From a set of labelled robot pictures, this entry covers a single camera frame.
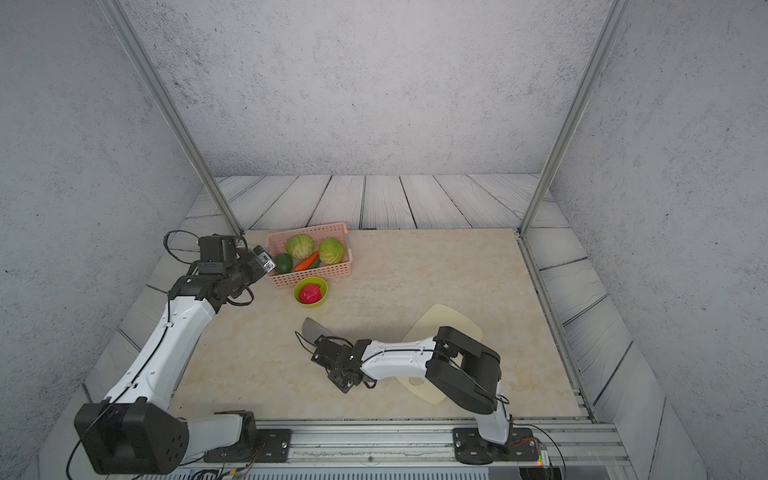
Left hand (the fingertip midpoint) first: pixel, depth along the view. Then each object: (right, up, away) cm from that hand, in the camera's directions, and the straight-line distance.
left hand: (266, 262), depth 81 cm
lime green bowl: (+10, -8, +20) cm, 24 cm away
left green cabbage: (+1, +5, +27) cm, 27 cm away
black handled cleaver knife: (+9, -22, +13) cm, 27 cm away
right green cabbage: (+12, +3, +24) cm, 27 cm away
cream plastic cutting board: (+43, -19, +15) cm, 50 cm away
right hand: (+21, -31, +4) cm, 37 cm away
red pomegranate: (+7, -10, +15) cm, 20 cm away
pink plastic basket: (-9, +6, +32) cm, 34 cm away
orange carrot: (+3, -1, +28) cm, 28 cm away
